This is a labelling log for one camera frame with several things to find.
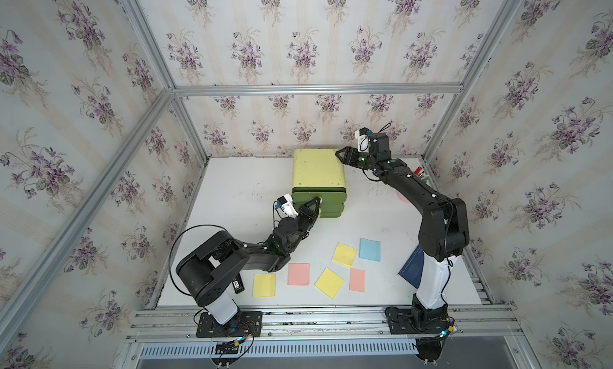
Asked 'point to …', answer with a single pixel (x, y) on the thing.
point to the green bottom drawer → (330, 212)
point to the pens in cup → (418, 172)
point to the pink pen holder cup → (401, 196)
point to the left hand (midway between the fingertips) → (325, 201)
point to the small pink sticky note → (357, 280)
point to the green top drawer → (326, 197)
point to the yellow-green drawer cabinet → (318, 168)
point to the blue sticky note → (369, 249)
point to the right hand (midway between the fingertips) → (342, 155)
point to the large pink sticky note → (298, 274)
